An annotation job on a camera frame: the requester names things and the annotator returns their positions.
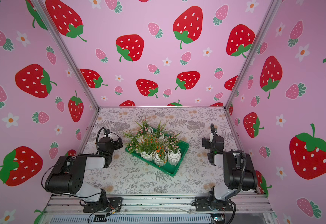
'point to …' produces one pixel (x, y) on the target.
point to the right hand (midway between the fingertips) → (211, 137)
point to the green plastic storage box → (168, 169)
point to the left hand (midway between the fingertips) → (114, 138)
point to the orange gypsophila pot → (159, 156)
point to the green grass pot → (146, 144)
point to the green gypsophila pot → (159, 132)
